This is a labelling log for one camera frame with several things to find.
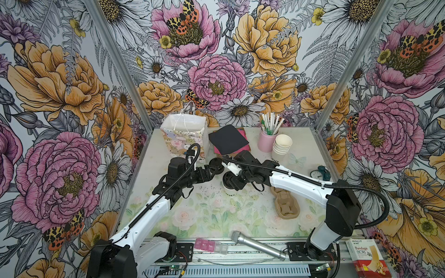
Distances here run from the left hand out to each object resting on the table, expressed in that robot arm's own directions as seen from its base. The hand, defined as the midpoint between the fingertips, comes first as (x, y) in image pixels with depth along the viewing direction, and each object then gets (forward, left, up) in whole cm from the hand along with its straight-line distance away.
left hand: (212, 174), depth 80 cm
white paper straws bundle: (+34, -33, -2) cm, 48 cm away
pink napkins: (+27, -18, -14) cm, 35 cm away
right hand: (-2, -10, -5) cm, 11 cm away
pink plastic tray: (-26, 0, -15) cm, 30 cm away
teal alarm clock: (+5, -56, -9) cm, 57 cm away
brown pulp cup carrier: (-10, -35, -14) cm, 39 cm away
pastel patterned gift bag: (+19, +15, +9) cm, 26 cm away
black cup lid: (-1, -6, -5) cm, 8 cm away
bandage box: (-33, -62, -12) cm, 71 cm away
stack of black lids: (+1, -2, +6) cm, 6 cm away
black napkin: (+32, -7, -12) cm, 35 cm away
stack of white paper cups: (+19, -37, -2) cm, 41 cm away
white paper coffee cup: (-3, -8, -14) cm, 16 cm away
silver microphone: (-23, -11, -13) cm, 29 cm away
